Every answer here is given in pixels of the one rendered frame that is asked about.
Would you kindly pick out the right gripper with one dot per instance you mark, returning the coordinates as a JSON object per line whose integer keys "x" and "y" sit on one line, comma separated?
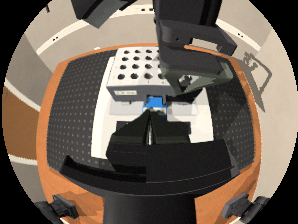
{"x": 176, "y": 61}

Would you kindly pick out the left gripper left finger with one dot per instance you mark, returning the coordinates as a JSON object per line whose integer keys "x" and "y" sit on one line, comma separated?
{"x": 135, "y": 131}

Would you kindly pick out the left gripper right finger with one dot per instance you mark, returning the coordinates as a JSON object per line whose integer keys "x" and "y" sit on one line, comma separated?
{"x": 165, "y": 132}

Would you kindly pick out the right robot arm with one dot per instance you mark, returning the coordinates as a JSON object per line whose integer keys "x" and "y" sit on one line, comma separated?
{"x": 96, "y": 12}

